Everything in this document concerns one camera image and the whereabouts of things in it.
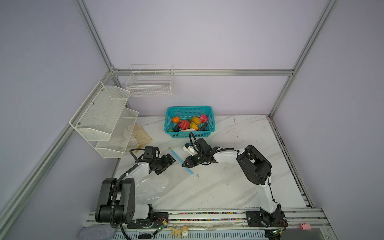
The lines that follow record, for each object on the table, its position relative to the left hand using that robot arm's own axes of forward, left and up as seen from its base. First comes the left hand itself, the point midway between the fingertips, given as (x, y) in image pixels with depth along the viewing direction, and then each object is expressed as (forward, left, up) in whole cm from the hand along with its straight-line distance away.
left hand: (170, 164), depth 90 cm
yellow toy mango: (+36, -16, +2) cm, 39 cm away
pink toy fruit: (+38, -22, +2) cm, 44 cm away
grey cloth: (-34, +30, -1) cm, 46 cm away
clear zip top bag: (-13, +8, -4) cm, 16 cm away
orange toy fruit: (+38, 0, 0) cm, 38 cm away
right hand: (0, -8, 0) cm, 8 cm away
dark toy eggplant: (+31, -21, -1) cm, 37 cm away
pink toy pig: (-32, -68, 0) cm, 75 cm away
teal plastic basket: (+34, -11, +2) cm, 36 cm away
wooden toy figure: (-34, -11, -1) cm, 35 cm away
